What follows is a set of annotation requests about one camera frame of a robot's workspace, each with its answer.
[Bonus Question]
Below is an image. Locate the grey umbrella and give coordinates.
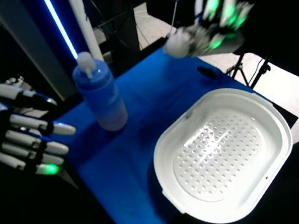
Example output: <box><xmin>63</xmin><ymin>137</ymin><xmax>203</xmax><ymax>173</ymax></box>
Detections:
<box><xmin>159</xmin><ymin>17</ymin><xmax>246</xmax><ymax>64</ymax></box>

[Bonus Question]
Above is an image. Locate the blue water bottle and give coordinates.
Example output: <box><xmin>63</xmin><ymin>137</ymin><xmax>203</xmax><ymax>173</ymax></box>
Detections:
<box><xmin>69</xmin><ymin>46</ymin><xmax>130</xmax><ymax>137</ymax></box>

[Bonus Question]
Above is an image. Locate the grey square column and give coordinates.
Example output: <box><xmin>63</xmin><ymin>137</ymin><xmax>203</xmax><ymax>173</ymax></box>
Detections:
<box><xmin>0</xmin><ymin>0</ymin><xmax>77</xmax><ymax>111</ymax></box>

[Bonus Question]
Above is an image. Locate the black tripod stand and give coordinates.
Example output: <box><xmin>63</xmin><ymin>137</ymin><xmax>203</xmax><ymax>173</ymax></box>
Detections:
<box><xmin>223</xmin><ymin>50</ymin><xmax>275</xmax><ymax>92</ymax></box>

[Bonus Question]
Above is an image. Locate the small black clip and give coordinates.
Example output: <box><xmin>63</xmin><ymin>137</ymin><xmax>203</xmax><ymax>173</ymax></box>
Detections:
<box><xmin>197</xmin><ymin>64</ymin><xmax>218</xmax><ymax>82</ymax></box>

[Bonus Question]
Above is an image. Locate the glowing blue-white light strip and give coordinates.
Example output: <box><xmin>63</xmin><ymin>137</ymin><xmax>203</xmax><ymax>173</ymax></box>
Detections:
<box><xmin>43</xmin><ymin>0</ymin><xmax>79</xmax><ymax>64</ymax></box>

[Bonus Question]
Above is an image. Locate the blue table cloth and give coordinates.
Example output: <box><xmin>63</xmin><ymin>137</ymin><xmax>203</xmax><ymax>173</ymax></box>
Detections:
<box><xmin>34</xmin><ymin>30</ymin><xmax>292</xmax><ymax>224</ymax></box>

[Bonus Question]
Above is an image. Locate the white perforated plastic basin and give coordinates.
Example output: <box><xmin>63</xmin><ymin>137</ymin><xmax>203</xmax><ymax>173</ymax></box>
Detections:
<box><xmin>143</xmin><ymin>79</ymin><xmax>299</xmax><ymax>224</ymax></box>

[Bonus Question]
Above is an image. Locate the white round post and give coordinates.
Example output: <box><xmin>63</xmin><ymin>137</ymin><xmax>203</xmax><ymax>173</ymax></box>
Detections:
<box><xmin>66</xmin><ymin>0</ymin><xmax>105</xmax><ymax>66</ymax></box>

